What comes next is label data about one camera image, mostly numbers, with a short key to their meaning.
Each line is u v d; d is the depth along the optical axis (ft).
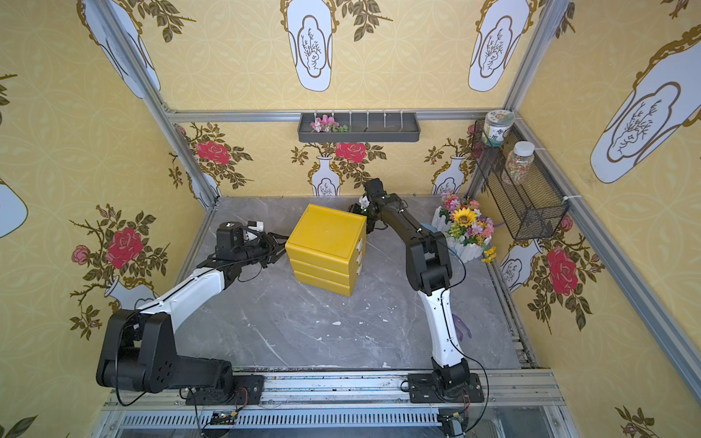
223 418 2.38
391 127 3.03
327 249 2.57
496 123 2.76
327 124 2.88
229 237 2.20
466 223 2.83
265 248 2.51
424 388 2.40
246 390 2.39
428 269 2.00
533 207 2.65
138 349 1.41
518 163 2.36
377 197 2.68
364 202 3.17
